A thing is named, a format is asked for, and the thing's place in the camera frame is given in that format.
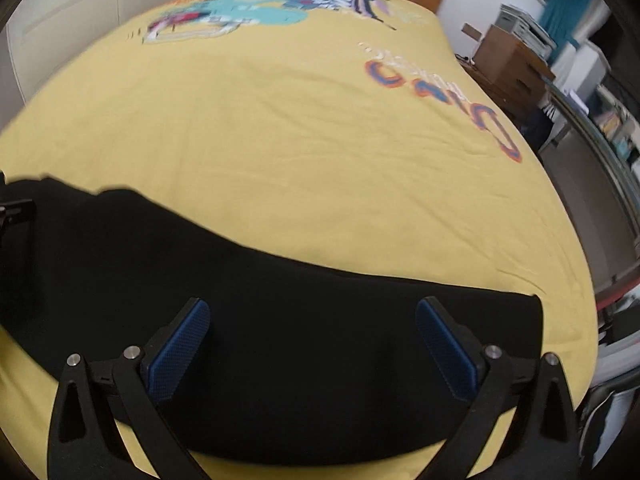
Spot yellow dinosaur bedspread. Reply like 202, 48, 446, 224
1, 0, 597, 479

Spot grey printer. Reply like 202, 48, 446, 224
495, 4, 556, 61

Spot brown wooden nightstand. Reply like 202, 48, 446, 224
460, 25, 554, 124

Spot teal curtain right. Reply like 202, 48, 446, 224
538, 0, 591, 58

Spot glass top desk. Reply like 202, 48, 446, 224
539, 84, 639, 289

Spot white wardrobe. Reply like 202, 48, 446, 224
6, 0, 169, 101

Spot dark shopping bag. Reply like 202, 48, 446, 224
520, 104, 555, 153

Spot black pants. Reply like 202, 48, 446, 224
1, 179, 542, 466

